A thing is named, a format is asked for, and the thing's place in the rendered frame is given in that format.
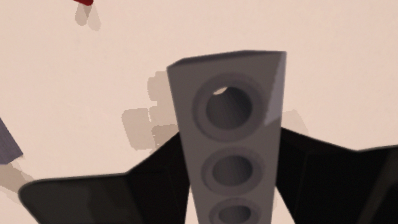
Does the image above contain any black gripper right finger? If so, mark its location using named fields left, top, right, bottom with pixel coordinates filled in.
left=276, top=127, right=398, bottom=224

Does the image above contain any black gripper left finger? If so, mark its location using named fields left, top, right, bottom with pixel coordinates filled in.
left=18, top=132, right=190, bottom=224

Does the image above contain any red peg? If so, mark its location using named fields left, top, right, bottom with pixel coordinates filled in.
left=74, top=0, right=93, bottom=6

